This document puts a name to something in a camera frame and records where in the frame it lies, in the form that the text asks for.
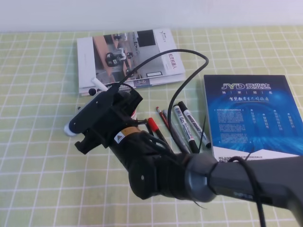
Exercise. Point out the grey translucent pen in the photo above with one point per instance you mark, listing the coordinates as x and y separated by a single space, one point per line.
177 135

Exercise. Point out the red pencil with eraser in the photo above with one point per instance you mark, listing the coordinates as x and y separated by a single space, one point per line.
162 117

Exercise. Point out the black-capped white marker in holder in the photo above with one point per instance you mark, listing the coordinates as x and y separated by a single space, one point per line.
92 91

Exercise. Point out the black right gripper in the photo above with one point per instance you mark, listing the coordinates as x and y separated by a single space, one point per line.
105 129

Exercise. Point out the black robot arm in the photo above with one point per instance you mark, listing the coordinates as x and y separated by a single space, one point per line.
154 170

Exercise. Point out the red and black pen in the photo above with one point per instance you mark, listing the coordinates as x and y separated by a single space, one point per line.
154 135

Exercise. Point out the white robot brochure stack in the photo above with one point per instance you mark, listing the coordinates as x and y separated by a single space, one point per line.
109 58

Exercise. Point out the blue JYD brochure stack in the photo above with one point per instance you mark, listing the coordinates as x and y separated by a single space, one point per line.
253 117

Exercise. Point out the whiteboard marker black cap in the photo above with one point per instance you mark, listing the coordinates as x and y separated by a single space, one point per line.
198 129

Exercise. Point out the whiteboard marker grey barrel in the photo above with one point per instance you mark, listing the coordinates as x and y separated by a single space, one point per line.
185 127

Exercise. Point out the black mesh pen holder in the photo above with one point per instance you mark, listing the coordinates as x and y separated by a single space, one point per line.
127 99

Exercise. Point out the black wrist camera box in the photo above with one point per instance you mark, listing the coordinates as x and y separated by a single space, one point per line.
90 113

